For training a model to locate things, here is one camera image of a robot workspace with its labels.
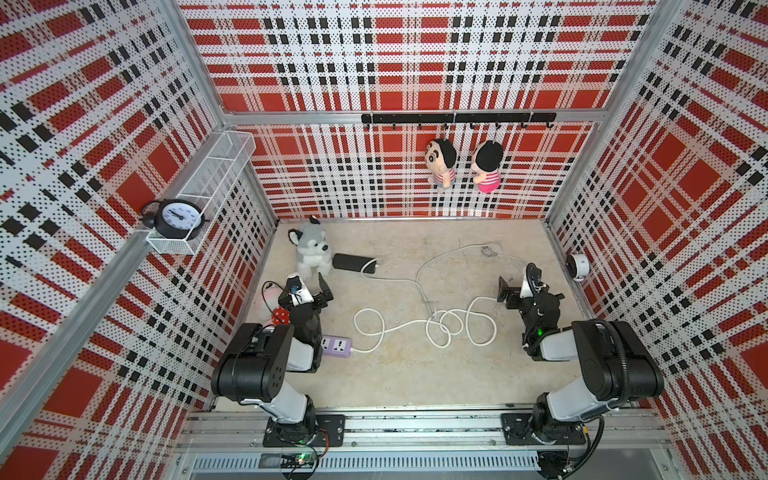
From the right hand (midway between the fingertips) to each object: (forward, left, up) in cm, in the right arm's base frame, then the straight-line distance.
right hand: (518, 276), depth 92 cm
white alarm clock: (+8, -24, -6) cm, 26 cm away
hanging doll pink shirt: (+31, +9, +20) cm, 38 cm away
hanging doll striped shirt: (+28, +24, +25) cm, 44 cm away
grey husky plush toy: (+6, +65, +6) cm, 65 cm away
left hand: (-2, +64, +3) cm, 65 cm away
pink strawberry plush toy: (-11, +74, -3) cm, 75 cm away
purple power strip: (-19, +56, -7) cm, 60 cm away
